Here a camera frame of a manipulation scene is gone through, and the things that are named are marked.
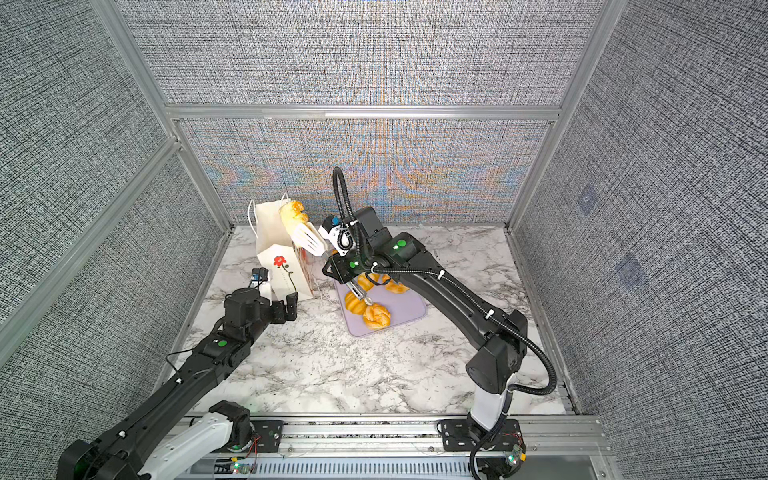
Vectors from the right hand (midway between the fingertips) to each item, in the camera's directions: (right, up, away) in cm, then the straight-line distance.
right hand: (328, 266), depth 73 cm
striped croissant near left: (+5, -13, +19) cm, 23 cm away
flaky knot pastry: (+11, -16, +17) cm, 26 cm away
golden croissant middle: (+10, -4, -8) cm, 13 cm away
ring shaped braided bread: (+18, -8, +24) cm, 31 cm away
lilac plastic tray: (+20, -14, +24) cm, 34 cm away
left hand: (-14, -8, +9) cm, 19 cm away
